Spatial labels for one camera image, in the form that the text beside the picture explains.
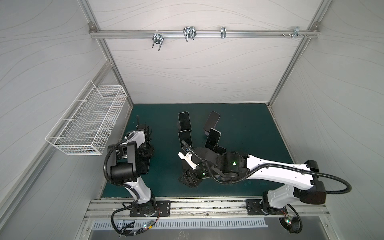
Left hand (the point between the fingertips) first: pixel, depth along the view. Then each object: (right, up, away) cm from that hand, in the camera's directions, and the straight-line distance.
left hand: (146, 152), depth 93 cm
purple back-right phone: (+42, +20, +4) cm, 47 cm away
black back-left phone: (+24, +20, +2) cm, 31 cm away
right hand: (+26, -1, -31) cm, 40 cm away
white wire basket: (-19, +19, -23) cm, 35 cm away
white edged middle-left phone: (+25, +12, -8) cm, 29 cm away
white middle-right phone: (+43, +7, +11) cm, 45 cm away
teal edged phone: (-1, -6, -4) cm, 8 cm away
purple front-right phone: (+45, +4, -9) cm, 46 cm away
